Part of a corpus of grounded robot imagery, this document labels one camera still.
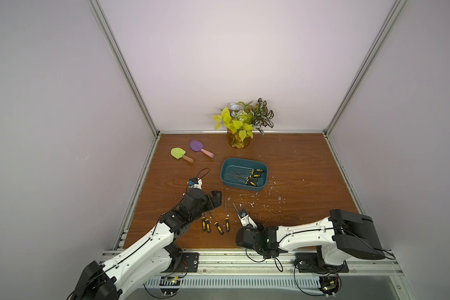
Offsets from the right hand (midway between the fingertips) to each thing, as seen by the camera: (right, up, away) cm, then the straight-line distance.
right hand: (243, 228), depth 81 cm
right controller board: (+32, -17, -11) cm, 38 cm away
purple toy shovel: (-26, +37, +33) cm, 56 cm away
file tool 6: (+9, +24, +19) cm, 32 cm away
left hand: (-11, +15, 0) cm, 19 cm away
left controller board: (-30, -16, -9) cm, 35 cm away
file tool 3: (-11, 0, +2) cm, 12 cm away
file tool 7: (+4, +17, +14) cm, 23 cm away
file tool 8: (+8, +21, +17) cm, 28 cm away
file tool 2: (-16, +1, +2) cm, 16 cm away
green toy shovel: (-37, +33, +30) cm, 58 cm away
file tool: (-19, +3, +4) cm, 19 cm away
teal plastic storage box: (-1, +26, +23) cm, 34 cm away
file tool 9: (+2, +21, +17) cm, 27 cm away
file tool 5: (-4, +7, +7) cm, 10 cm away
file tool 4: (-7, +2, +4) cm, 9 cm away
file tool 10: (+5, +19, +17) cm, 26 cm away
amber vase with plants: (0, +52, +20) cm, 56 cm away
